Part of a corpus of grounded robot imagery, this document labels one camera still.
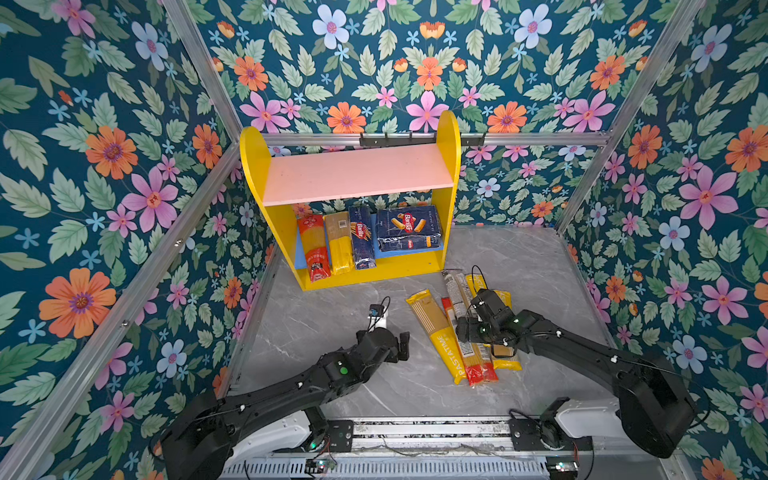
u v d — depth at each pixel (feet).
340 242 3.06
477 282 3.33
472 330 2.51
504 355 2.35
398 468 2.31
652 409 1.36
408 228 3.04
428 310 3.11
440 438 2.46
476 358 2.75
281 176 2.56
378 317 2.31
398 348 2.36
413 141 3.01
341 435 2.41
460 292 3.12
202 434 1.32
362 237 3.06
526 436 2.41
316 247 2.98
